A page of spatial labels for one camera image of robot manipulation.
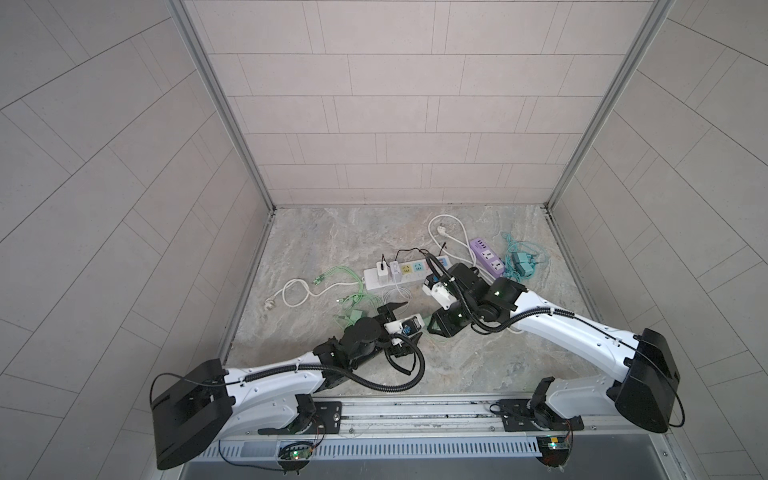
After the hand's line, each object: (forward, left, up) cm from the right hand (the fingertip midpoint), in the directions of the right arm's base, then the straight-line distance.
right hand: (433, 328), depth 75 cm
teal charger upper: (+26, -33, -8) cm, 43 cm away
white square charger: (+19, +8, -2) cm, 21 cm away
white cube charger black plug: (+19, +12, -2) cm, 23 cm away
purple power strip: (+26, -23, -9) cm, 36 cm away
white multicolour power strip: (+22, +4, -8) cm, 24 cm away
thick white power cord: (+14, +47, -7) cm, 50 cm away
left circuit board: (-22, +33, -7) cm, 40 cm away
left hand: (+3, +3, +2) cm, 5 cm away
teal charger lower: (+21, -33, -9) cm, 41 cm away
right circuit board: (-25, -25, -12) cm, 38 cm away
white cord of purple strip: (+40, -8, -9) cm, 42 cm away
